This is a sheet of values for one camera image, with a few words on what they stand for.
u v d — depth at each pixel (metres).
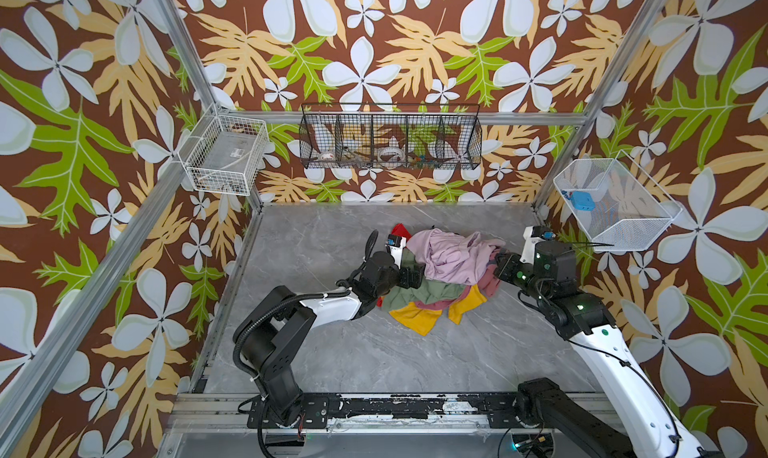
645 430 0.39
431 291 0.83
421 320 0.88
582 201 0.86
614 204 0.82
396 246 0.77
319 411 0.75
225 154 0.86
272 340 0.46
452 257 0.80
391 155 0.99
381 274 0.69
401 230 1.10
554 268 0.51
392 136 0.98
